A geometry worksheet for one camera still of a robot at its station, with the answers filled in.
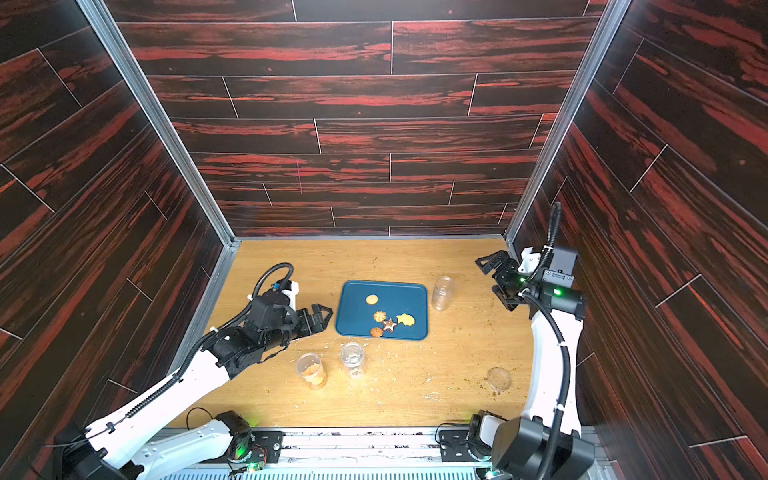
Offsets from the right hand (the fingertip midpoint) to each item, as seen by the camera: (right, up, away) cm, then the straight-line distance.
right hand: (492, 273), depth 75 cm
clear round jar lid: (+6, -31, +10) cm, 33 cm away
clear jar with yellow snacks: (-48, -26, +6) cm, 55 cm away
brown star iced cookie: (-26, -17, +21) cm, 37 cm away
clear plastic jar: (-37, -24, +10) cm, 45 cm away
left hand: (-44, -11, +2) cm, 45 cm away
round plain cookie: (-32, -10, +27) cm, 43 cm away
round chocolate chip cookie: (-30, -19, +18) cm, 40 cm away
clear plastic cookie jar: (-9, -6, +18) cm, 21 cm away
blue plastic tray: (-24, -13, +24) cm, 37 cm away
